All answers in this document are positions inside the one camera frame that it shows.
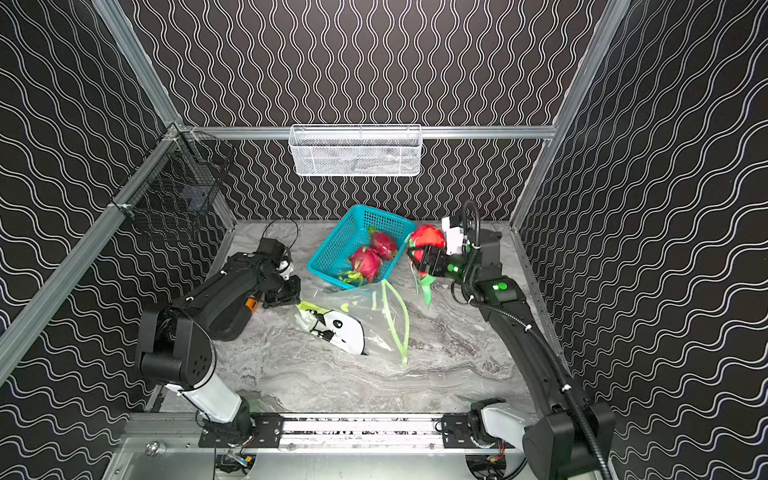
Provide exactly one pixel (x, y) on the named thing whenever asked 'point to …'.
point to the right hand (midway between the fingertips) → (419, 248)
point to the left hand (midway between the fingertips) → (308, 297)
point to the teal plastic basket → (350, 235)
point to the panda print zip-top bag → (367, 319)
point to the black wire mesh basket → (176, 191)
